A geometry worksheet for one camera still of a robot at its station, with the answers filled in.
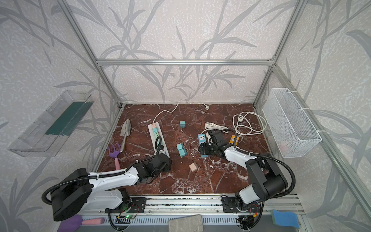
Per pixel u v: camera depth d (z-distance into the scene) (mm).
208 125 1048
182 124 1054
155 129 961
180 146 937
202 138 966
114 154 934
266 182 437
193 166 851
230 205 729
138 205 732
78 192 414
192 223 666
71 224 680
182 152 912
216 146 708
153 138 963
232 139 964
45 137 639
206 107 1180
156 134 935
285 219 680
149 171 639
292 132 618
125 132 1023
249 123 1079
